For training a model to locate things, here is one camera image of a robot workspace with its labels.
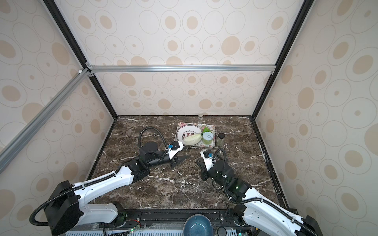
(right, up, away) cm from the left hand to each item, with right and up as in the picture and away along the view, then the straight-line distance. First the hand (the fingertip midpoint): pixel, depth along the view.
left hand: (191, 153), depth 70 cm
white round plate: (-5, +11, +40) cm, 42 cm away
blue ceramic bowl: (+3, -36, +2) cm, 36 cm away
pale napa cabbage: (+1, +4, +31) cm, 31 cm away
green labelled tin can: (+11, +6, +30) cm, 33 cm away
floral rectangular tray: (+8, +13, +43) cm, 46 cm away
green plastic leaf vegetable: (+10, +11, +31) cm, 34 cm away
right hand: (+6, -5, +7) cm, 11 cm away
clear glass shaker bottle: (+6, +20, +41) cm, 46 cm away
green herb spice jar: (+19, +4, +28) cm, 34 cm away
